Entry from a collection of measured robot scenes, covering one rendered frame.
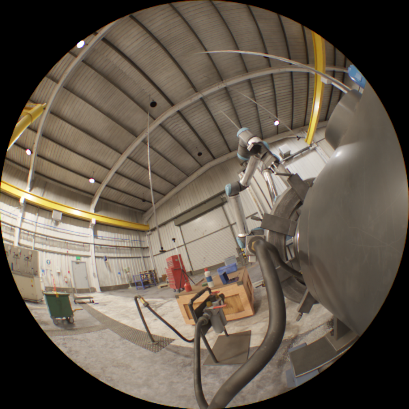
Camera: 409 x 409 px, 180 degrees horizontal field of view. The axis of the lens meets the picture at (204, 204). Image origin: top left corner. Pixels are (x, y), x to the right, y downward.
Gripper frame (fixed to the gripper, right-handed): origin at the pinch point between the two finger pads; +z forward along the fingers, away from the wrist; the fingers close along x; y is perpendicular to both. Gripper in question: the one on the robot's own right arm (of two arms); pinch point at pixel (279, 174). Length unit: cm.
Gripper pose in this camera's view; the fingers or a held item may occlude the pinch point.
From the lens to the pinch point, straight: 65.7
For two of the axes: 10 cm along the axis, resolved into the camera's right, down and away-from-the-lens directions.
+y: 8.5, -1.3, 5.0
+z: 3.8, 8.3, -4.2
